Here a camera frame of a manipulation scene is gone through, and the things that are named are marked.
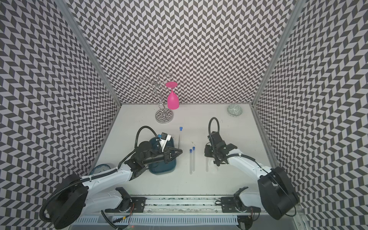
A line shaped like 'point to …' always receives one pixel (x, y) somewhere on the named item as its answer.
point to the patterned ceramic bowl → (234, 110)
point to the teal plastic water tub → (162, 168)
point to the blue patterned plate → (99, 168)
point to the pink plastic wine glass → (173, 100)
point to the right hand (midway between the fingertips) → (208, 153)
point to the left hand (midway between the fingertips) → (181, 153)
